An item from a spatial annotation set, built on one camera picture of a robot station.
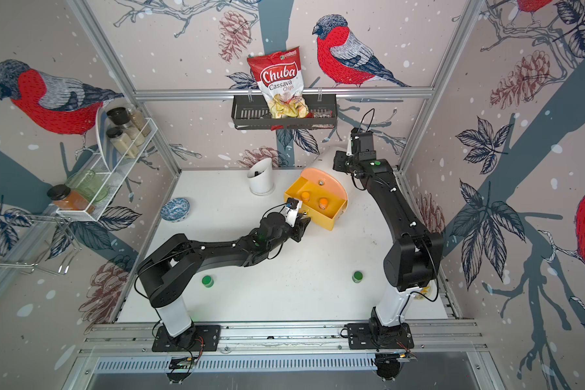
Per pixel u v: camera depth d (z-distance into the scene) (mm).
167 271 475
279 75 797
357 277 834
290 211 745
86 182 700
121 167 746
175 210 1037
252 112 949
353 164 633
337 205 922
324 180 878
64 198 597
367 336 732
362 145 634
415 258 456
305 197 947
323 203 920
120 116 818
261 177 985
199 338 726
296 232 772
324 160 913
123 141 762
